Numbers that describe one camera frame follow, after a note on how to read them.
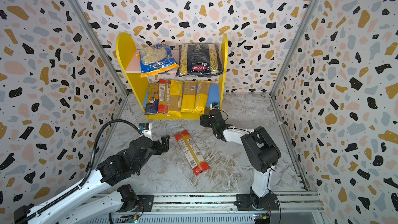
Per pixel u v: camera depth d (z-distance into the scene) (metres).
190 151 0.89
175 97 0.97
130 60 0.81
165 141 0.65
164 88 1.00
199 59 0.72
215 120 0.74
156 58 0.72
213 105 0.87
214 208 0.73
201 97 0.95
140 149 0.51
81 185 0.44
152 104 0.92
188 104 0.92
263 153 0.50
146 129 0.62
